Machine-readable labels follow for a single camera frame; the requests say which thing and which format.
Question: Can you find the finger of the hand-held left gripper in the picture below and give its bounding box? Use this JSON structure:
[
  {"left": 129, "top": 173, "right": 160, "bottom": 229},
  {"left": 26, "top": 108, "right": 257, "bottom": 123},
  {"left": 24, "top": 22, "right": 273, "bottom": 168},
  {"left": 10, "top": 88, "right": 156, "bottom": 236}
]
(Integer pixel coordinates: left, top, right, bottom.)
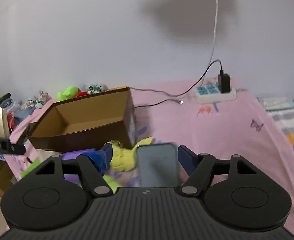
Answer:
[{"left": 0, "top": 123, "right": 31, "bottom": 156}]

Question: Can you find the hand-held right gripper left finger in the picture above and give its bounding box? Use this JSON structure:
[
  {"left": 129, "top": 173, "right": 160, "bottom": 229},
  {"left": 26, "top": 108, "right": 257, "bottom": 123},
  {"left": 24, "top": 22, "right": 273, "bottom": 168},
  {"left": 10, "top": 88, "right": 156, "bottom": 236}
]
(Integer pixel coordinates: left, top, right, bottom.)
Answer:
[{"left": 25, "top": 144, "right": 114, "bottom": 197}]

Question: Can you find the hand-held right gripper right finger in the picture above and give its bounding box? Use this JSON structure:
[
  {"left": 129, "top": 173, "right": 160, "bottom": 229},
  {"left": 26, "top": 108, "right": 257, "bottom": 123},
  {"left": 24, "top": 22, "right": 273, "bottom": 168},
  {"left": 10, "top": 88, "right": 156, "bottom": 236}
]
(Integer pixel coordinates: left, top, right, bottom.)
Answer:
[{"left": 177, "top": 145, "right": 262, "bottom": 197}]

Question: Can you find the yellow plush toy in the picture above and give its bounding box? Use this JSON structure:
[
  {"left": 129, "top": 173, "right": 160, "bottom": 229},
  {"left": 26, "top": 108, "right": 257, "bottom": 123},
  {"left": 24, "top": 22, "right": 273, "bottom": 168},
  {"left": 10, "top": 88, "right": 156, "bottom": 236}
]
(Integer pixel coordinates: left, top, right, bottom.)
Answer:
[{"left": 104, "top": 136, "right": 155, "bottom": 173}]

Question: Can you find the lime green knitted plush toy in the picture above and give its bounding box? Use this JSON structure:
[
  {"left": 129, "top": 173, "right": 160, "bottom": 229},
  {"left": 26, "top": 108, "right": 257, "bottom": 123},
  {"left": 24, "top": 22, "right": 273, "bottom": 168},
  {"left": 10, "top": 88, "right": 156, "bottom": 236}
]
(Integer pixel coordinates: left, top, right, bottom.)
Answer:
[{"left": 102, "top": 175, "right": 123, "bottom": 194}]

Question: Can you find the brown cardboard box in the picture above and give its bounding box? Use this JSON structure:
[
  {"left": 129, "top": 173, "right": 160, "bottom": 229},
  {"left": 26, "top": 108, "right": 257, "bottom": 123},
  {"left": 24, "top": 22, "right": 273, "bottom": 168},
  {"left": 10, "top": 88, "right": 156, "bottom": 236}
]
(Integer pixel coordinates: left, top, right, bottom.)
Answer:
[{"left": 27, "top": 87, "right": 137, "bottom": 153}]

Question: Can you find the beige plush toy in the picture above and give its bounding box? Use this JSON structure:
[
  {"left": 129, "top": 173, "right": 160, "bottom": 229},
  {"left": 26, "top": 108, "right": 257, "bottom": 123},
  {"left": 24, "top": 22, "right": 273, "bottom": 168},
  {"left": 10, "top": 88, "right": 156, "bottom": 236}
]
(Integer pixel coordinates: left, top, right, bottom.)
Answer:
[{"left": 35, "top": 148, "right": 63, "bottom": 158}]

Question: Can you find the dark phone on black stand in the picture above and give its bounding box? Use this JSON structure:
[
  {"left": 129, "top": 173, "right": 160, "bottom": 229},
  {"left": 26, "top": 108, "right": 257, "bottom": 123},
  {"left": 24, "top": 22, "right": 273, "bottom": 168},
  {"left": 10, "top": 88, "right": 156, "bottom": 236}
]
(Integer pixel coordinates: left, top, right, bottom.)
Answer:
[{"left": 136, "top": 143, "right": 179, "bottom": 188}]

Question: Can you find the purple tissue pack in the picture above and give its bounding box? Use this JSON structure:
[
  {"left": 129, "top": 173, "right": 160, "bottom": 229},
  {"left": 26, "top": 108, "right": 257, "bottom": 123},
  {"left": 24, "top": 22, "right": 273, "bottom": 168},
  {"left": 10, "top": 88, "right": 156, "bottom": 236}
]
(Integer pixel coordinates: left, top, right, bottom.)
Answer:
[{"left": 61, "top": 149, "right": 97, "bottom": 161}]

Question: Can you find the light blue cloth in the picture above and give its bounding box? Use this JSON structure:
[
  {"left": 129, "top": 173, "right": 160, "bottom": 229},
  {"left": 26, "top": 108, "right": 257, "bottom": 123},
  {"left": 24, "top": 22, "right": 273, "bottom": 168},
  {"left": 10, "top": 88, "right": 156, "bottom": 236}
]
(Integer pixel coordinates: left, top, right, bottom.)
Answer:
[{"left": 11, "top": 104, "right": 36, "bottom": 127}]

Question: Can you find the dark green cloth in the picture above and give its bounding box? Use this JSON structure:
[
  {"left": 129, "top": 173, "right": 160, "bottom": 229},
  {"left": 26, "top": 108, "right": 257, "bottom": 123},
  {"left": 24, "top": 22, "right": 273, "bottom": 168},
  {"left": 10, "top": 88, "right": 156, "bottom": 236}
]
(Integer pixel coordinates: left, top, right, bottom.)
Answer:
[{"left": 0, "top": 93, "right": 12, "bottom": 107}]

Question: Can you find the pink printed bed sheet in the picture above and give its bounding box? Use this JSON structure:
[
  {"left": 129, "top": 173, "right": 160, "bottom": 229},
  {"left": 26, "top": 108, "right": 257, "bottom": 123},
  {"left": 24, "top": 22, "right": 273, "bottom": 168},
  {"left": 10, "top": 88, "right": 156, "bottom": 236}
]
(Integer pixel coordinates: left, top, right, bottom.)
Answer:
[{"left": 6, "top": 79, "right": 294, "bottom": 240}]

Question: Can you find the grey plush toy green band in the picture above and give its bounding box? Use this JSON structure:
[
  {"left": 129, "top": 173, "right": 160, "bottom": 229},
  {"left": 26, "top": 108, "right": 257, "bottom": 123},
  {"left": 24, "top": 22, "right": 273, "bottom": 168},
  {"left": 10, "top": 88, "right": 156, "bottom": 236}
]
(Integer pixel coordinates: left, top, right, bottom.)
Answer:
[{"left": 21, "top": 90, "right": 50, "bottom": 110}]

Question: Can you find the white power strip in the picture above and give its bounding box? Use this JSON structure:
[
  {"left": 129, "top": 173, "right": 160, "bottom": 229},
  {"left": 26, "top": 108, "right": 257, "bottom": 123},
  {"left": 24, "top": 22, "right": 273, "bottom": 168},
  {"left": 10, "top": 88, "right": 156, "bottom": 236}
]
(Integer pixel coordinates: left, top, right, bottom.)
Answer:
[{"left": 195, "top": 83, "right": 237, "bottom": 105}]

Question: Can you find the small panda plush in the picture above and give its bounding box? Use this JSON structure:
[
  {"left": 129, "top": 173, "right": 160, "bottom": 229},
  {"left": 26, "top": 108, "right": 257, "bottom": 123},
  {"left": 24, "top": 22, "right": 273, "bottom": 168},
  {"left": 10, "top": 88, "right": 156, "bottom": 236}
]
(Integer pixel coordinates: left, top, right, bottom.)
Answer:
[{"left": 87, "top": 83, "right": 108, "bottom": 94}]

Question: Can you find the green frog plush toy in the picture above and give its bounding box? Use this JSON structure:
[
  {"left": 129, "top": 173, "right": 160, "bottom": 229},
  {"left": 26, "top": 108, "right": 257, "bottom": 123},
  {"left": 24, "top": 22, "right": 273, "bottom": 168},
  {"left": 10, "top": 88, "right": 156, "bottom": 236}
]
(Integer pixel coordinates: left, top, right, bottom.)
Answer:
[{"left": 57, "top": 85, "right": 81, "bottom": 102}]

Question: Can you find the black charger plug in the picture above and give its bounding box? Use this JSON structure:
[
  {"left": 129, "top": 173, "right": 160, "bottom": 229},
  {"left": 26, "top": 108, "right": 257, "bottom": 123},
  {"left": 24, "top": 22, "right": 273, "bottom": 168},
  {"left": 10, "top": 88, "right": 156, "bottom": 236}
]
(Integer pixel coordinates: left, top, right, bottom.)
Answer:
[{"left": 217, "top": 73, "right": 231, "bottom": 94}]

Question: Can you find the checkered blanket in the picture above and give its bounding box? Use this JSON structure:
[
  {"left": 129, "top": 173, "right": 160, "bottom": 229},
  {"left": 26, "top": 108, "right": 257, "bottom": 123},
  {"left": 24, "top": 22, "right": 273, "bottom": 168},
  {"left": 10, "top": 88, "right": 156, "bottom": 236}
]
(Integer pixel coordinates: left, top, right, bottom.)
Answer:
[{"left": 257, "top": 94, "right": 294, "bottom": 155}]

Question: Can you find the black charging cable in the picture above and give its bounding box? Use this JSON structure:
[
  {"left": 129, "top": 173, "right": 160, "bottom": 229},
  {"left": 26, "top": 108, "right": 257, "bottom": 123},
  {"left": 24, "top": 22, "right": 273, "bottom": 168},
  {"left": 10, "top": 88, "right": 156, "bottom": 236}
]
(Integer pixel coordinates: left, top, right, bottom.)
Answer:
[{"left": 129, "top": 59, "right": 223, "bottom": 109}]

